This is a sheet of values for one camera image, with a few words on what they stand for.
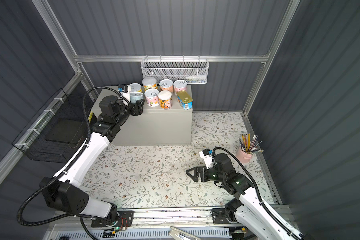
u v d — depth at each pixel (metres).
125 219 0.72
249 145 0.89
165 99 0.71
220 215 0.73
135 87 0.77
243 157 0.87
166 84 0.79
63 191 0.40
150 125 0.82
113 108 0.55
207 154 0.68
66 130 0.73
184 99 0.74
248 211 0.61
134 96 0.71
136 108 0.67
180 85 0.79
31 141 0.62
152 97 0.72
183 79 0.82
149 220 0.74
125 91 0.62
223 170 0.56
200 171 0.65
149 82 0.77
